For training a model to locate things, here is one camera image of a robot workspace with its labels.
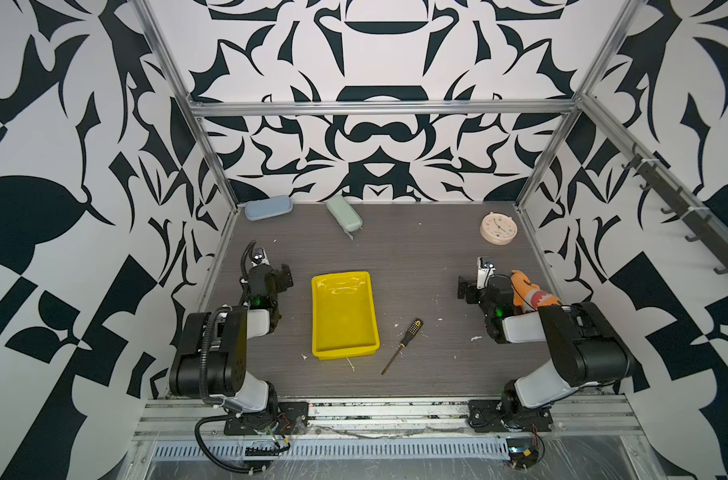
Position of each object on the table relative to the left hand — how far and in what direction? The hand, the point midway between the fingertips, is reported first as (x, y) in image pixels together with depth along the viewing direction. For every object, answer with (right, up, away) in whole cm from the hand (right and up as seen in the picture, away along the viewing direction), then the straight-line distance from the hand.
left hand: (263, 265), depth 94 cm
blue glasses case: (-10, +19, +23) cm, 31 cm away
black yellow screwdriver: (+46, -18, -7) cm, 49 cm away
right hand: (+67, -2, +2) cm, 67 cm away
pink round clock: (+80, +11, +17) cm, 82 cm away
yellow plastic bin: (+25, -17, -4) cm, 30 cm away
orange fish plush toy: (+78, -8, -6) cm, 79 cm away
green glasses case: (+24, +17, +20) cm, 36 cm away
